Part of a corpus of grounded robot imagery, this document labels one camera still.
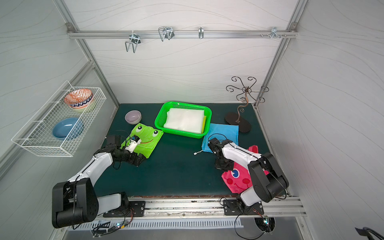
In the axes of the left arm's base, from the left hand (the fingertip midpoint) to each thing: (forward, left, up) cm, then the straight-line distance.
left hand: (137, 155), depth 87 cm
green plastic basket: (+35, -10, +4) cm, 37 cm away
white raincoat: (+26, -28, +2) cm, 38 cm away
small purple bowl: (+30, +12, -1) cm, 33 cm away
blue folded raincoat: (+21, -54, -6) cm, 58 cm away
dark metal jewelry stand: (+33, -62, -4) cm, 70 cm away
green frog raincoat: (+14, -4, -3) cm, 15 cm away
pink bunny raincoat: (-12, -59, -4) cm, 60 cm away
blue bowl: (0, +24, +26) cm, 36 cm away
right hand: (-5, -52, -4) cm, 52 cm away
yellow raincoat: (+25, -40, -2) cm, 47 cm away
